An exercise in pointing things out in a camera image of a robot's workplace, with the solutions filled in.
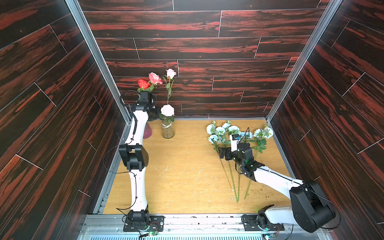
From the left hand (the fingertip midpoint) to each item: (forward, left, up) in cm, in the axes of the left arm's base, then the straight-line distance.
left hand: (161, 113), depth 96 cm
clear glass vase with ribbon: (-3, -3, -13) cm, 13 cm away
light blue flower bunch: (-7, -68, -16) cm, 70 cm away
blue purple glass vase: (-5, +11, -13) cm, 17 cm away
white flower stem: (-5, -40, -17) cm, 44 cm away
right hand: (-19, -43, -8) cm, 48 cm away
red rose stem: (+10, +10, +14) cm, 20 cm away
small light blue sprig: (-7, -35, -17) cm, 39 cm away
